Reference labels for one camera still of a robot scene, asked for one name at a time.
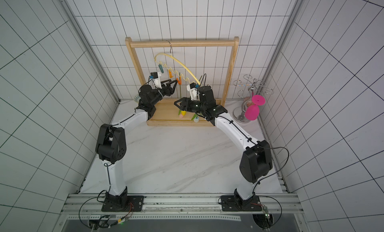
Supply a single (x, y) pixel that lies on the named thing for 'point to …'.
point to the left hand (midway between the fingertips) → (175, 82)
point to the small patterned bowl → (137, 98)
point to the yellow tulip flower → (183, 112)
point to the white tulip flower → (195, 118)
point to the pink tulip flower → (180, 115)
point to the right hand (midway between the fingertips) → (171, 105)
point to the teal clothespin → (161, 68)
